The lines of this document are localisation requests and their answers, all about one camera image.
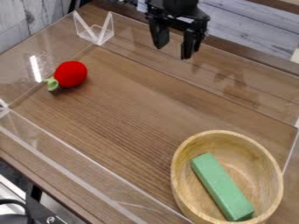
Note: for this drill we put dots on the green rectangular block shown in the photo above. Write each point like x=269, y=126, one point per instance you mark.
x=223, y=190

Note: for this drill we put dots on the black table leg bracket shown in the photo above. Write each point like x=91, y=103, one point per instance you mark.
x=41, y=214

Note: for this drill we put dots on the red plush strawberry toy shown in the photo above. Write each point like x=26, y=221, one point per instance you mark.
x=70, y=74

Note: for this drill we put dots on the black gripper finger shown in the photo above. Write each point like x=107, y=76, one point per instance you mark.
x=191, y=43
x=159, y=31

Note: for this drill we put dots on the light wooden bowl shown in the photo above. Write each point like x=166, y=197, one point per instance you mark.
x=249, y=164

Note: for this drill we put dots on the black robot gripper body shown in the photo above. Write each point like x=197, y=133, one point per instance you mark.
x=182, y=14

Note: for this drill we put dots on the clear acrylic enclosure wall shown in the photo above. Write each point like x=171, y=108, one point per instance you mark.
x=95, y=144

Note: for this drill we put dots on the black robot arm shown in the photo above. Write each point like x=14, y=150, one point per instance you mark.
x=182, y=15

